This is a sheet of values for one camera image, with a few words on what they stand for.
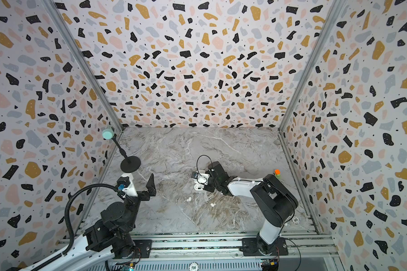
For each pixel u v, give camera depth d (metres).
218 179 0.73
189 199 0.88
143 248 0.73
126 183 0.55
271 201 0.47
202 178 0.80
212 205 0.87
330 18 0.74
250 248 0.74
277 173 0.97
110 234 0.53
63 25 0.74
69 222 0.46
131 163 1.00
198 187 0.91
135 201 0.60
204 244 0.76
